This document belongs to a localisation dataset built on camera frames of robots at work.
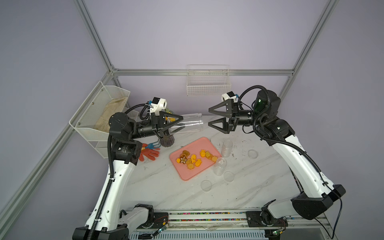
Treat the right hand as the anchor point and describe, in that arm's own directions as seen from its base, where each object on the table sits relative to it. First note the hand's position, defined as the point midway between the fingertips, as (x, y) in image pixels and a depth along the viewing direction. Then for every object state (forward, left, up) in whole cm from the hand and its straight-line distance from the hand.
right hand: (208, 124), depth 51 cm
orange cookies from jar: (+11, +7, -47) cm, 48 cm away
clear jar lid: (+1, -15, -49) cm, 51 cm away
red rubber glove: (+18, +37, -47) cm, 62 cm away
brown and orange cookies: (+12, +13, -45) cm, 48 cm away
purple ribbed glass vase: (+23, +24, -42) cm, 54 cm away
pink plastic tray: (+21, +6, -49) cm, 53 cm away
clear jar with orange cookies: (+8, -10, -49) cm, 51 cm away
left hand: (-1, +10, 0) cm, 10 cm away
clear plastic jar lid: (+16, -33, -49) cm, 61 cm away
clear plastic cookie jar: (+19, -16, -45) cm, 52 cm away
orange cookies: (+16, 0, -46) cm, 49 cm away
